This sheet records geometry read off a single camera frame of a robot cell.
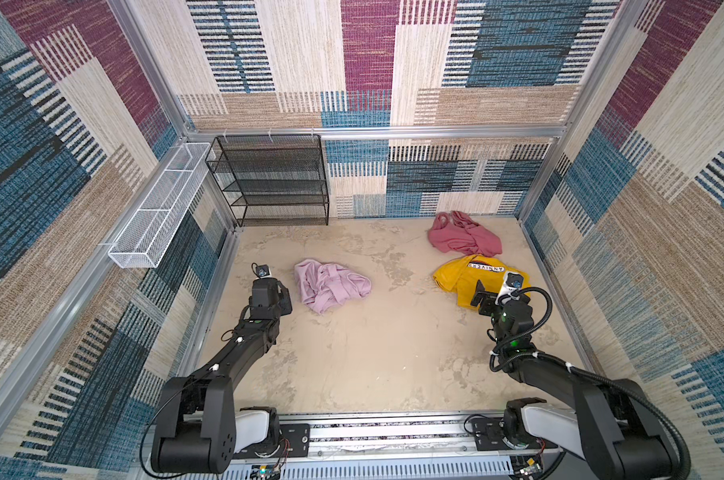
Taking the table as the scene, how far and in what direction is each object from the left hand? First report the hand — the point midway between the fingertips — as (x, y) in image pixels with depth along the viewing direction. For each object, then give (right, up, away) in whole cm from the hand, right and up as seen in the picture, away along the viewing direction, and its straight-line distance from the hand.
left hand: (273, 289), depth 89 cm
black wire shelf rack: (-7, +38, +19) cm, 42 cm away
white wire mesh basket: (-24, +14, -18) cm, 34 cm away
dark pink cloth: (+60, +18, +25) cm, 67 cm away
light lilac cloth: (+14, 0, +7) cm, 15 cm away
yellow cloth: (+59, +3, +11) cm, 60 cm away
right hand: (+64, +1, -2) cm, 64 cm away
